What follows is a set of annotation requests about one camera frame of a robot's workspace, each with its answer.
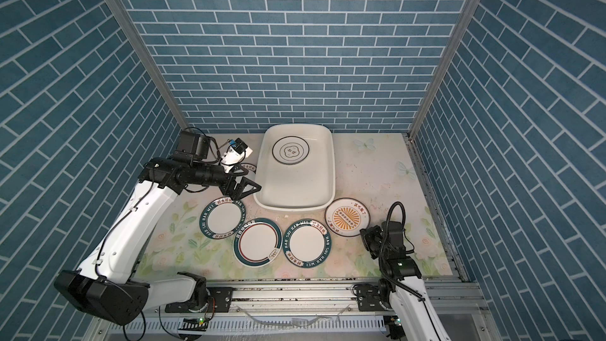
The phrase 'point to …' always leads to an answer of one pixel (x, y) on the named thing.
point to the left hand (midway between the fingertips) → (252, 178)
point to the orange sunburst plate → (346, 216)
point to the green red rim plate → (257, 242)
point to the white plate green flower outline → (290, 150)
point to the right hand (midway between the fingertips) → (357, 227)
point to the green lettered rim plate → (307, 243)
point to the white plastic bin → (296, 169)
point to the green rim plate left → (222, 218)
